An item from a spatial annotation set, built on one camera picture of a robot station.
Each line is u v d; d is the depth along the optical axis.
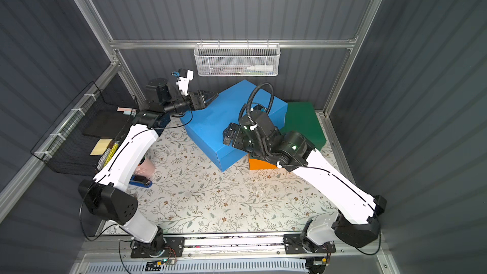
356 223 0.40
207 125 0.65
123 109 0.85
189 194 0.88
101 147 0.72
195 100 0.63
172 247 0.74
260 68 0.89
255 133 0.41
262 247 0.75
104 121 0.77
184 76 0.64
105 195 0.42
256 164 0.94
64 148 0.66
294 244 0.73
